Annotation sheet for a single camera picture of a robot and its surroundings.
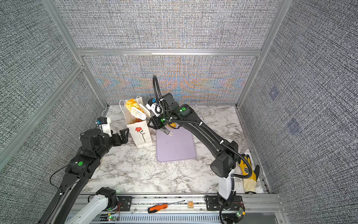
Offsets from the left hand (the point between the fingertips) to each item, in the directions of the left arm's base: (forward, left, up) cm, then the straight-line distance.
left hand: (123, 128), depth 71 cm
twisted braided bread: (+10, -5, +8) cm, 14 cm away
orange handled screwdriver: (-33, -15, -25) cm, 44 cm away
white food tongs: (+5, -10, +5) cm, 13 cm away
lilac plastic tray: (+4, -29, -27) cm, 40 cm away
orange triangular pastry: (+23, +1, -22) cm, 32 cm away
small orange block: (-31, -33, -27) cm, 53 cm away
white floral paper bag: (+5, -6, -11) cm, 13 cm away
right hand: (+4, -14, +2) cm, 14 cm away
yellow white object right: (-23, -67, -25) cm, 75 cm away
